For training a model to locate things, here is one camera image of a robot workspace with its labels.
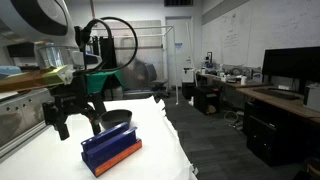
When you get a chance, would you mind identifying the black looped cable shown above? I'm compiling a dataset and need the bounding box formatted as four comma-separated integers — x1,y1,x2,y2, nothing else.
75,16,139,74

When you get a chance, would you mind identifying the small dark wall screen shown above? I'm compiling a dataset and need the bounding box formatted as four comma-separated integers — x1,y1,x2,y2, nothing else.
6,42,36,58

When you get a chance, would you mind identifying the grey divider panel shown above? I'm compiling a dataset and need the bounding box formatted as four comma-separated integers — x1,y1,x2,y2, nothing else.
105,19,165,90

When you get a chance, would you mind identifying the long wooden desk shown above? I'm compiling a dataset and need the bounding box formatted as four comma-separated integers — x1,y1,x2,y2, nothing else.
196,72,320,125

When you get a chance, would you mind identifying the large black monitor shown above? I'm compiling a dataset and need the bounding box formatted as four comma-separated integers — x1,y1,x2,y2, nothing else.
261,46,320,94

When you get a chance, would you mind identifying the small black floor box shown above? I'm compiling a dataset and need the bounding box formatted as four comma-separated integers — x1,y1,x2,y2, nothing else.
181,82,196,101

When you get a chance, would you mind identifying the white pipe frame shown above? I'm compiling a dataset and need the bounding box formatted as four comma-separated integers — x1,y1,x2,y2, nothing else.
91,25,180,106

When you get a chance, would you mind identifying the aluminium frame rail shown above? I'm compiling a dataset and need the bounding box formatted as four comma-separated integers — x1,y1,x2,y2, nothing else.
0,87,56,162

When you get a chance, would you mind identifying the yellow-brown taped beam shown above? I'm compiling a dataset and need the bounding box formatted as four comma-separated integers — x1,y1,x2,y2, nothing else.
0,65,74,94

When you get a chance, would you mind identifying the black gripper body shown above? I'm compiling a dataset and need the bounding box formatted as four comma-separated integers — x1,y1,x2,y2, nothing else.
41,75,108,123

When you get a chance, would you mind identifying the black bowl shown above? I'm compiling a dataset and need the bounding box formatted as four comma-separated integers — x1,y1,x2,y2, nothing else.
100,109,133,131

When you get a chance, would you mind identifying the grey office chair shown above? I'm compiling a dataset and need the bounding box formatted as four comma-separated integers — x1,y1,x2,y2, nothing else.
144,63,170,98

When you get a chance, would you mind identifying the white door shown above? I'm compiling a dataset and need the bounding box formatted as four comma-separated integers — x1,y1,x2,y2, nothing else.
165,16,194,89

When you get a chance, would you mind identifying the blue rack with orange edge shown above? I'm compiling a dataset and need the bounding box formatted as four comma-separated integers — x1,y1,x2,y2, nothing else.
80,121,143,178

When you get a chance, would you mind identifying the black keyboard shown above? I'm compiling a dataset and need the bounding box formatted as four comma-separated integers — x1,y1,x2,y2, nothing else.
253,87,302,101

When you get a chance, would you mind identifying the white box device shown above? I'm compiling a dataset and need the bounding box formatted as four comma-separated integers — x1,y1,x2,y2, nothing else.
302,84,320,113

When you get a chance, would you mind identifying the floor cable bundle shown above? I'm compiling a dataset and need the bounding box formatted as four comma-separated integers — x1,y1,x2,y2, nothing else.
222,110,245,130

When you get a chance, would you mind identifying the white spray bottle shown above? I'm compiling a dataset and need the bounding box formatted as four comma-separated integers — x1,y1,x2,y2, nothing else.
218,63,227,82

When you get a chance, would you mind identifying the black ceiling vent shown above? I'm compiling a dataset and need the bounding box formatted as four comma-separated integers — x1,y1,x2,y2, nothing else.
163,0,194,7

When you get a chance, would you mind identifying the green cloth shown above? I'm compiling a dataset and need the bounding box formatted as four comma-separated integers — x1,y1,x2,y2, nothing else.
84,70,127,96

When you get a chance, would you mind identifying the wall whiteboard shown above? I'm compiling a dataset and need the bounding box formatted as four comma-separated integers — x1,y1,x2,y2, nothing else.
201,0,320,69

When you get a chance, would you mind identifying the white table cloth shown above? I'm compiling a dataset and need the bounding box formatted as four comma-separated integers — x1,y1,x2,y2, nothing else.
0,95,198,180

